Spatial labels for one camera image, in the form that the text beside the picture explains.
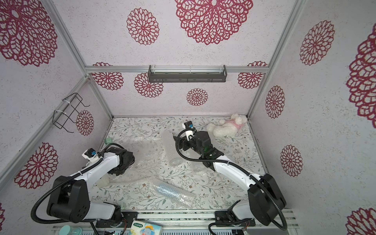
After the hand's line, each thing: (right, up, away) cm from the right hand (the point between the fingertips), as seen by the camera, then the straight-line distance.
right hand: (178, 132), depth 78 cm
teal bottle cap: (-47, -42, -14) cm, 65 cm away
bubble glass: (-3, -16, +10) cm, 19 cm away
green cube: (-52, -7, +26) cm, 58 cm away
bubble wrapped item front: (-3, -33, 0) cm, 33 cm away
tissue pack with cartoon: (-17, -44, -11) cm, 48 cm away
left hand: (-44, -16, -4) cm, 47 cm away
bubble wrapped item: (+11, -21, +9) cm, 25 cm away
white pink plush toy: (+32, +3, +22) cm, 39 cm away
